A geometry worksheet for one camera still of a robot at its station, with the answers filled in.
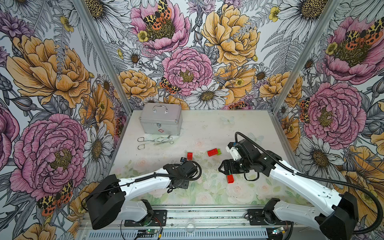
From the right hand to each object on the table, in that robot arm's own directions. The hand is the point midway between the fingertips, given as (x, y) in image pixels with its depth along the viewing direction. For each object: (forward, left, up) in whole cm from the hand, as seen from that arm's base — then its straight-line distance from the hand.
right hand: (226, 172), depth 75 cm
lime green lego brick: (+19, 0, -12) cm, 23 cm away
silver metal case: (+37, +36, +2) cm, 52 cm away
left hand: (-1, +24, -11) cm, 27 cm away
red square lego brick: (+16, +19, -11) cm, 27 cm away
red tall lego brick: (+2, -4, -12) cm, 13 cm away
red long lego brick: (+19, +4, -12) cm, 23 cm away
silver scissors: (+30, +33, -14) cm, 47 cm away
